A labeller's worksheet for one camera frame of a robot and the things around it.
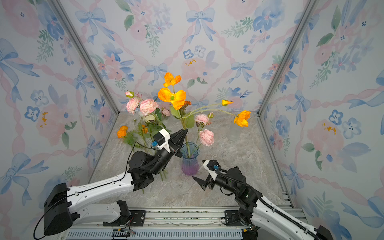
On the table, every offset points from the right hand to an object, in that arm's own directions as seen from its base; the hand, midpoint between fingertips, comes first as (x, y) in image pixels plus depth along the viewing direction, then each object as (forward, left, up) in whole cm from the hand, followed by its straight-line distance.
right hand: (199, 167), depth 72 cm
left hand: (+4, +6, +24) cm, 26 cm away
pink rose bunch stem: (+38, +32, -12) cm, 51 cm away
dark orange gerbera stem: (+16, +8, +11) cm, 21 cm away
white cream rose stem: (+41, +36, -10) cm, 56 cm away
